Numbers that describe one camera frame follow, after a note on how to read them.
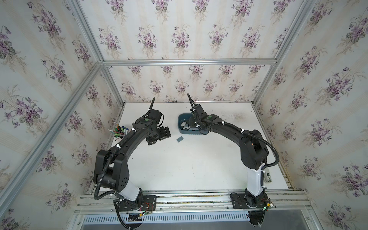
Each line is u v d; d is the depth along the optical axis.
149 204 0.72
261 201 0.71
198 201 0.75
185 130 1.01
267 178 0.79
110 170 0.44
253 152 0.51
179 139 0.98
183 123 1.04
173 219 0.96
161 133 0.77
